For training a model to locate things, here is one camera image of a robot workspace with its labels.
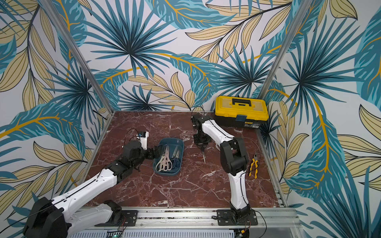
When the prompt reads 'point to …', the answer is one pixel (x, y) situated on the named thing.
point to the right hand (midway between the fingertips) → (200, 143)
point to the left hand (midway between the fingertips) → (153, 146)
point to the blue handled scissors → (174, 160)
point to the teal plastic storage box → (172, 143)
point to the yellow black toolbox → (240, 111)
